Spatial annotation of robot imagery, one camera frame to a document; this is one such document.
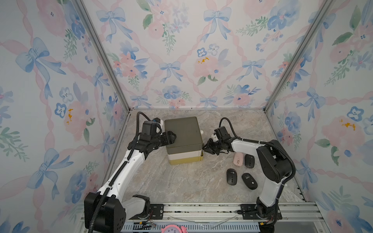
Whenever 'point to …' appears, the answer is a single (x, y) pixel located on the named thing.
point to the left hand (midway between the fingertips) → (172, 136)
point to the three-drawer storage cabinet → (187, 147)
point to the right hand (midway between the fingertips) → (203, 148)
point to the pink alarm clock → (174, 228)
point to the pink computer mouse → (238, 158)
